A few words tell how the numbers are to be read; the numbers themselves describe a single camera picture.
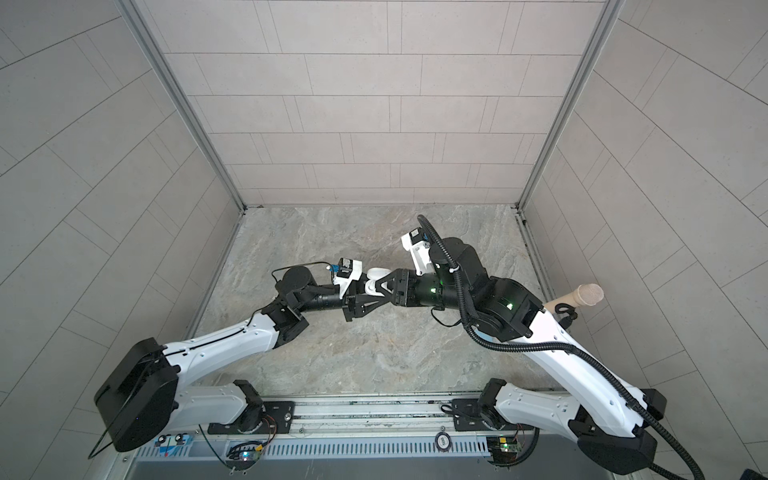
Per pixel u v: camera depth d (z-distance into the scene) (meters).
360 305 0.61
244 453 0.66
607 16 0.71
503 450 0.68
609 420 0.37
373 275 0.64
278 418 0.71
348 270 0.57
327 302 0.62
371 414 0.74
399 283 0.50
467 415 0.71
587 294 0.63
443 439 0.69
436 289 0.48
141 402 0.39
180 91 0.84
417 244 0.53
